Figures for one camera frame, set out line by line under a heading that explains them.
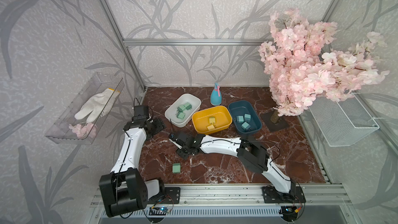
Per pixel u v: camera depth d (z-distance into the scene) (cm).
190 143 69
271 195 73
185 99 110
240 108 107
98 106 68
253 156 52
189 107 107
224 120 101
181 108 105
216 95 100
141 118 64
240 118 99
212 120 99
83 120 63
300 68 53
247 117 100
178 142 69
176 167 81
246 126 96
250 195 75
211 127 96
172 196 73
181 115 102
